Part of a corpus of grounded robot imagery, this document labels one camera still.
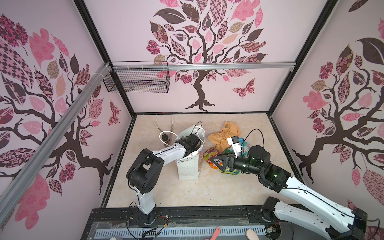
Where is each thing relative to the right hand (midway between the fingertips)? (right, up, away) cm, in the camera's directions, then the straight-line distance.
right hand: (215, 157), depth 65 cm
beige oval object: (+17, -37, +2) cm, 40 cm away
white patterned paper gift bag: (-12, -8, +11) cm, 18 cm away
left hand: (-12, -7, +29) cm, 32 cm away
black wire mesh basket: (-55, +52, +57) cm, 95 cm away
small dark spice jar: (-29, +6, +30) cm, 42 cm away
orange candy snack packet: (+1, -4, +29) cm, 29 cm away
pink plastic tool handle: (+1, -37, +3) cm, 37 cm away
